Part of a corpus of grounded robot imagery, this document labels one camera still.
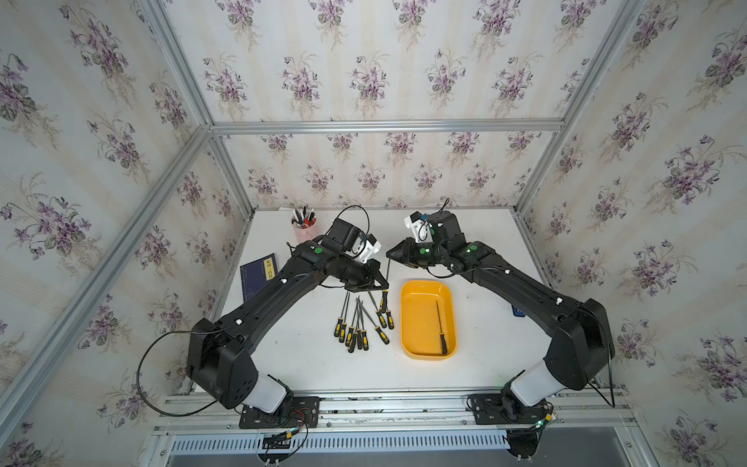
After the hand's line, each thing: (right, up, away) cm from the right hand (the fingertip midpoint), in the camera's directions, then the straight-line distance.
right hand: (390, 255), depth 78 cm
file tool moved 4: (-14, -23, +10) cm, 29 cm away
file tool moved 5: (-12, -24, +9) cm, 28 cm away
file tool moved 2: (-2, -11, -7) cm, 13 cm away
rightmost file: (-3, -19, +12) cm, 23 cm away
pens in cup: (-31, +11, +26) cm, 42 cm away
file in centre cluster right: (-7, -25, +8) cm, 27 cm away
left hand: (0, -8, -6) cm, 10 cm away
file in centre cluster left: (-9, -24, +8) cm, 27 cm away
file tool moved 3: (-15, -21, +11) cm, 28 cm away
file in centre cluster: (-10, -25, +7) cm, 28 cm away
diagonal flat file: (-3, -24, +8) cm, 25 cm away
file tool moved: (+16, -27, +5) cm, 32 cm away
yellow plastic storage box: (+12, -18, +16) cm, 27 cm away
